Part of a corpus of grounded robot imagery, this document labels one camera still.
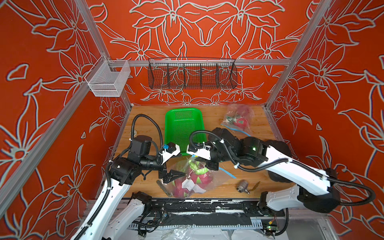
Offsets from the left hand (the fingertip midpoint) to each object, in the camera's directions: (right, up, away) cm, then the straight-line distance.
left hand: (181, 161), depth 62 cm
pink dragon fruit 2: (-2, -14, +4) cm, 15 cm away
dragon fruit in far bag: (+36, +17, +36) cm, 54 cm away
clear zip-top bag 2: (+41, +25, +44) cm, 65 cm away
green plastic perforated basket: (-3, +15, +45) cm, 48 cm away
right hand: (+6, +4, 0) cm, 7 cm away
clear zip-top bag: (+18, -9, +7) cm, 21 cm away
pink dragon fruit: (+8, -5, -2) cm, 10 cm away
